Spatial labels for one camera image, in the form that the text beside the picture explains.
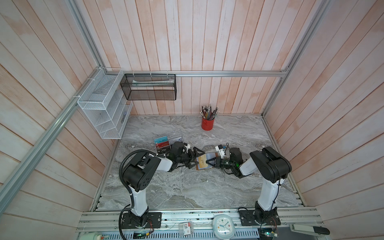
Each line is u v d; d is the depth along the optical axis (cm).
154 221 73
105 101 69
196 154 82
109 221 75
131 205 57
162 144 96
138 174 50
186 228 70
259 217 66
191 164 90
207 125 106
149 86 103
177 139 98
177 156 76
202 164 92
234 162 79
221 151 90
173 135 100
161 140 95
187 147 91
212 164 89
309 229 68
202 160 93
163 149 96
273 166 52
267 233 71
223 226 70
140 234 71
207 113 101
